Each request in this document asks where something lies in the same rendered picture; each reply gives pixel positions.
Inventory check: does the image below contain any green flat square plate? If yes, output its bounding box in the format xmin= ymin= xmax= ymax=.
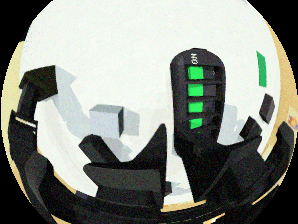
xmin=257 ymin=52 xmax=267 ymax=88

